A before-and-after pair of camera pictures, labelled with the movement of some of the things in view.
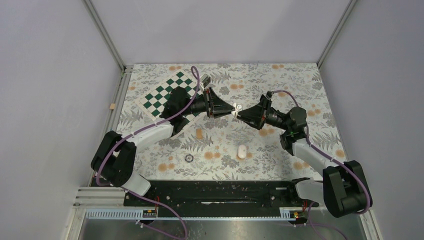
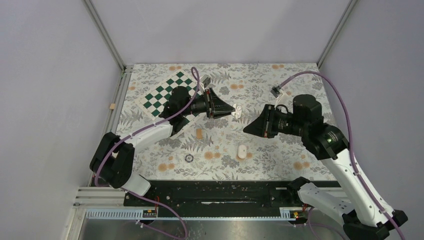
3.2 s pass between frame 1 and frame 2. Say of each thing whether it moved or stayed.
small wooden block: stayed
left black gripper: stayed
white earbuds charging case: stayed
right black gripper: moved
